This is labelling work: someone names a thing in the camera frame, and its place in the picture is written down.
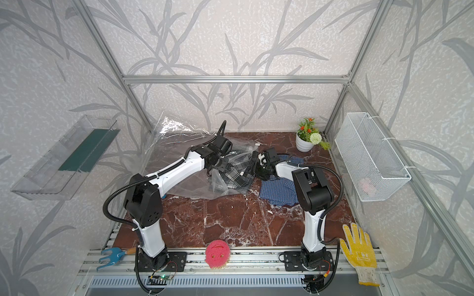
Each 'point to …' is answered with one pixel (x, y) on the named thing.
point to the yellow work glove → (360, 254)
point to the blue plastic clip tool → (116, 253)
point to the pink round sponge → (218, 254)
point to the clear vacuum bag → (171, 138)
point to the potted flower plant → (308, 135)
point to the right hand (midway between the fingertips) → (250, 171)
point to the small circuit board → (164, 277)
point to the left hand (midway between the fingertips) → (220, 162)
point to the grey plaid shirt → (238, 172)
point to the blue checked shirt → (281, 192)
